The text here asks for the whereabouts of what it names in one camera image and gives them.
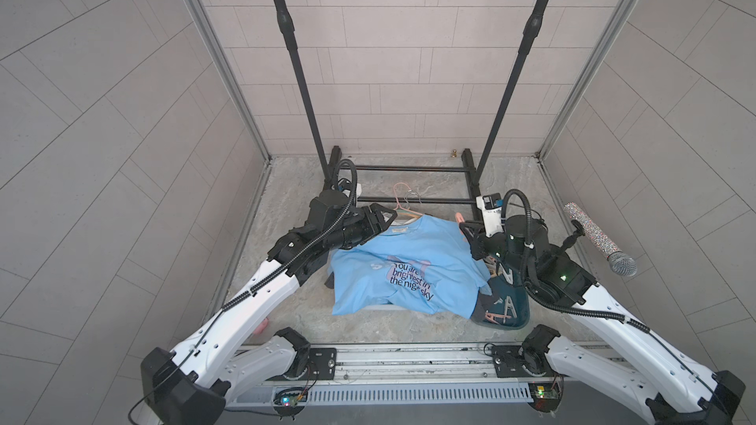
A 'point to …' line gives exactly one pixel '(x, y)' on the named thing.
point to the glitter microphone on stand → (619, 263)
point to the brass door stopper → (454, 154)
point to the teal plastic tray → (510, 310)
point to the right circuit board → (544, 396)
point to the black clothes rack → (470, 168)
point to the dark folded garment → (478, 311)
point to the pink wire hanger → (399, 206)
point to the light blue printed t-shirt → (422, 262)
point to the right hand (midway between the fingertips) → (460, 225)
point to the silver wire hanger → (419, 195)
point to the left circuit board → (289, 401)
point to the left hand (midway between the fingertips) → (397, 218)
